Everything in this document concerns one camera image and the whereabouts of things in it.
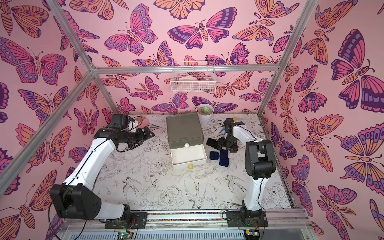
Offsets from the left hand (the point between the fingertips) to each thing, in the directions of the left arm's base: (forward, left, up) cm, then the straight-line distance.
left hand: (150, 136), depth 81 cm
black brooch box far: (+10, -35, -20) cm, 42 cm away
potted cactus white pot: (+30, -31, -11) cm, 45 cm away
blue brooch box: (-1, -36, -19) cm, 41 cm away
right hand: (+2, -41, -17) cm, 45 cm away
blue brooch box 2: (-1, -42, -19) cm, 46 cm away
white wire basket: (+32, -24, +12) cm, 42 cm away
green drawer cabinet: (-2, -19, 0) cm, 19 cm away
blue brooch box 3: (-6, -43, -20) cm, 48 cm away
